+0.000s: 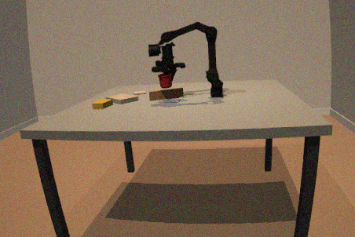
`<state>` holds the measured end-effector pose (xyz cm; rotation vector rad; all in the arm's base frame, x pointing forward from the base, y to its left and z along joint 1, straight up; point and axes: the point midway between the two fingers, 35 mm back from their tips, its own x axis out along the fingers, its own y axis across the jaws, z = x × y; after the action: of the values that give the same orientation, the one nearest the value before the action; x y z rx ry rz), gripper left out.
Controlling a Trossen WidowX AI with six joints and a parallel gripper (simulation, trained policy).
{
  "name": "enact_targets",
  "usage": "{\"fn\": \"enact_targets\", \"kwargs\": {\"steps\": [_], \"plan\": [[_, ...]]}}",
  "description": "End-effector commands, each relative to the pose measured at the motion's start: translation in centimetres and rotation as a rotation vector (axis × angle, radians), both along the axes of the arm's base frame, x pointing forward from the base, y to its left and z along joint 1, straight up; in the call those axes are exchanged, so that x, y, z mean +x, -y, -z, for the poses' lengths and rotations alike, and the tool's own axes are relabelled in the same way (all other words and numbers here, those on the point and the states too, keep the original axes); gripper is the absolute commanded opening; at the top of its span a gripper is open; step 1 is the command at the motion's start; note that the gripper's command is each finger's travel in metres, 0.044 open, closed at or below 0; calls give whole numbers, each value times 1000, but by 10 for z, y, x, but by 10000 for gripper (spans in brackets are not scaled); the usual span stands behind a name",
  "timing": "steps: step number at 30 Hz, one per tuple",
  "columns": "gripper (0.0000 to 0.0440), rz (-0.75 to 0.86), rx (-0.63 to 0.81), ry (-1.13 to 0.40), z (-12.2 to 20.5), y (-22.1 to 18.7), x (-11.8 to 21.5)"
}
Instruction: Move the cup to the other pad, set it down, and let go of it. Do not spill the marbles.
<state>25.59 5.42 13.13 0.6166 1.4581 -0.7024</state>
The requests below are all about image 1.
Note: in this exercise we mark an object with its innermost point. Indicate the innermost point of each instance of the orange wooden flat bar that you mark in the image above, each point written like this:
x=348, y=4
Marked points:
x=165, y=93

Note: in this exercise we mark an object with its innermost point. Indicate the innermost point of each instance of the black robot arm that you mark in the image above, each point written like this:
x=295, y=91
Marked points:
x=211, y=34

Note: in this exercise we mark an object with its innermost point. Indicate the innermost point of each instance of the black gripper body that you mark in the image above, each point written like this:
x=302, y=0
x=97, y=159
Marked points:
x=168, y=63

